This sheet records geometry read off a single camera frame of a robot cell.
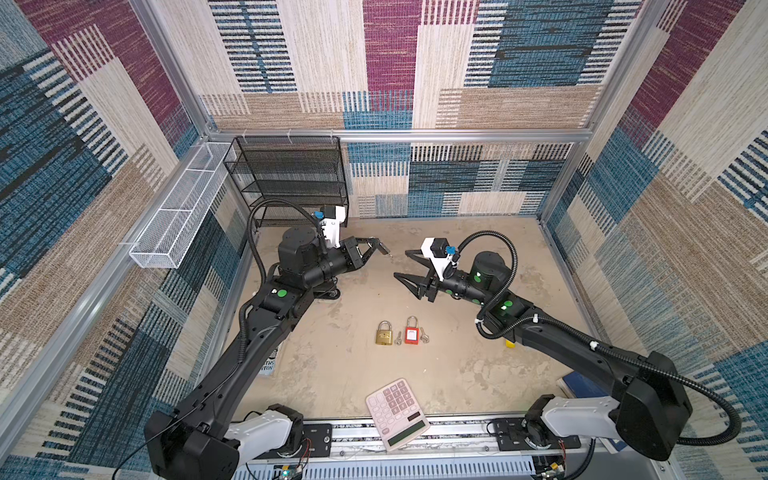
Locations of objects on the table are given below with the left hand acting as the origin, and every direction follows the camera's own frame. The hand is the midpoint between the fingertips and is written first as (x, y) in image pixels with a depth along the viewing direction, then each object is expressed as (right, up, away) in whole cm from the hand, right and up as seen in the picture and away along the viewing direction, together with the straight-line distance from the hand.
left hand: (381, 238), depth 66 cm
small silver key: (+5, -29, +24) cm, 38 cm away
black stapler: (-17, -17, +32) cm, 40 cm away
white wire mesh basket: (-65, 0, +25) cm, 70 cm away
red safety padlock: (+9, -27, +24) cm, 37 cm away
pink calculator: (+4, -44, +10) cm, 45 cm away
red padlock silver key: (+12, -28, +24) cm, 39 cm away
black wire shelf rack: (-34, +23, +43) cm, 59 cm away
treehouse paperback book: (-31, -35, +16) cm, 49 cm away
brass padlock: (0, -27, +24) cm, 36 cm away
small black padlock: (0, -2, +2) cm, 3 cm away
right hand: (+5, -6, +3) cm, 9 cm away
